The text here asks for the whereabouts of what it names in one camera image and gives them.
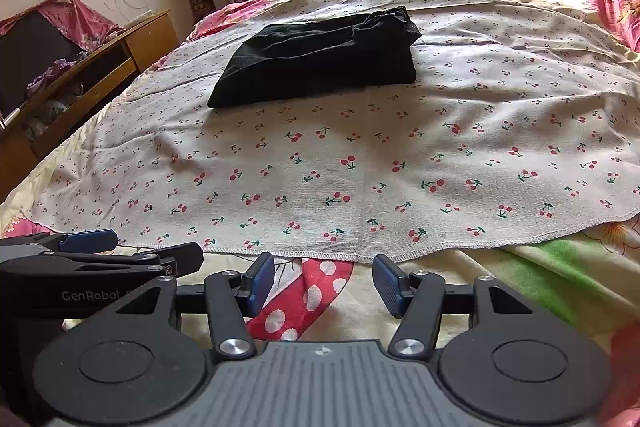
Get floral pink yellow bedsheet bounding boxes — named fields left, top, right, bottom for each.
left=0, top=0, right=640, bottom=427

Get cherry print white cloth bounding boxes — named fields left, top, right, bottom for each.
left=30, top=0, right=639, bottom=262

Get black pants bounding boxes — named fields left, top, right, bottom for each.
left=207, top=5, right=421, bottom=109

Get television with pink cover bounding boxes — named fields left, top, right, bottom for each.
left=1, top=0, right=122, bottom=127

